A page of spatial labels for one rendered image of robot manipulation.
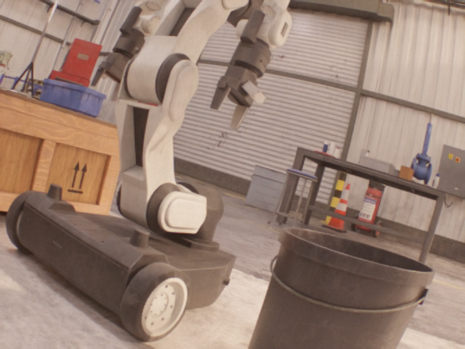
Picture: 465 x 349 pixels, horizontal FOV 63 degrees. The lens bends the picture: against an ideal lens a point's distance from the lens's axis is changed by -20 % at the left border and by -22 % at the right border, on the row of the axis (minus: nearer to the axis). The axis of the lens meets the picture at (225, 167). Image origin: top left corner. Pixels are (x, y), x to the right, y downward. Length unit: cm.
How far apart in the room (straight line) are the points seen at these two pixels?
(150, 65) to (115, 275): 52
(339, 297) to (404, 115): 808
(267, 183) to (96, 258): 563
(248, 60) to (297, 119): 813
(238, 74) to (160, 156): 30
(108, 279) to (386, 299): 61
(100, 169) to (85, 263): 97
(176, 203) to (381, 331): 74
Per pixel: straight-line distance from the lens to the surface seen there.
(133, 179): 123
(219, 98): 105
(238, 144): 969
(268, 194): 657
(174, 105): 113
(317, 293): 67
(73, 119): 176
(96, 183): 198
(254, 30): 112
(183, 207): 127
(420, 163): 542
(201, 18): 123
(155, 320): 103
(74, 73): 450
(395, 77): 894
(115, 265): 99
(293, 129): 920
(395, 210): 840
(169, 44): 118
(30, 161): 168
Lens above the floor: 44
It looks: level
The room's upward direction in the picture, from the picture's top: 17 degrees clockwise
